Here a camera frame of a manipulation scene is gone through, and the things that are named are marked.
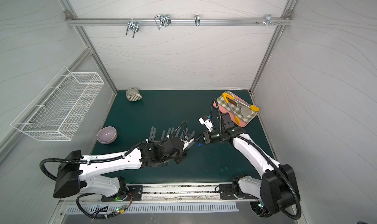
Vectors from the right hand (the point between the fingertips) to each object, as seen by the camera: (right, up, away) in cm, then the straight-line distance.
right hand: (196, 139), depth 77 cm
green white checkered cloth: (+32, +16, +31) cm, 47 cm away
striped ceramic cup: (-48, +26, +34) cm, 64 cm away
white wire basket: (-66, +15, -9) cm, 68 cm away
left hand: (-5, -5, -2) cm, 8 cm away
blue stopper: (+2, -6, +13) cm, 15 cm away
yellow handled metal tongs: (+27, +25, +38) cm, 53 cm away
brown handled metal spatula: (+38, +13, +30) cm, 50 cm away
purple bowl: (-57, -1, +15) cm, 58 cm away
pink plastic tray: (+22, +15, +33) cm, 42 cm away
